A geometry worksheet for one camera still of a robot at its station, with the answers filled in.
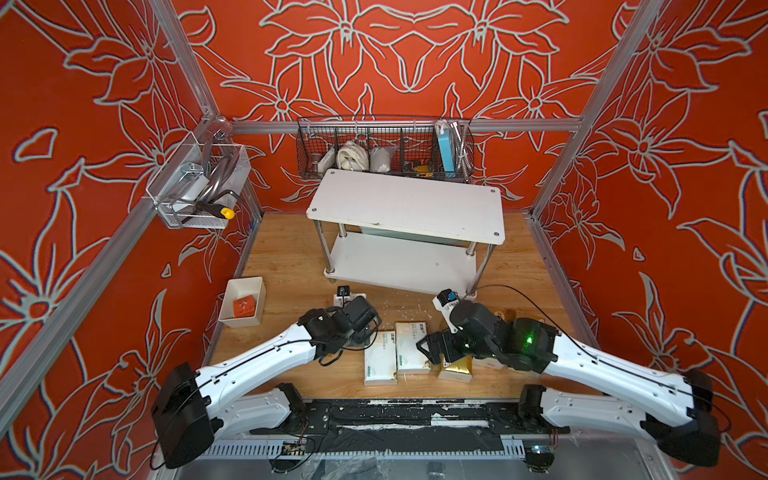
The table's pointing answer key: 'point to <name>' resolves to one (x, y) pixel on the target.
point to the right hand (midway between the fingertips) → (426, 343)
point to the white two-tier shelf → (402, 230)
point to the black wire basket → (413, 146)
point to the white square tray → (239, 288)
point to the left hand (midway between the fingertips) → (356, 328)
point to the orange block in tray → (244, 307)
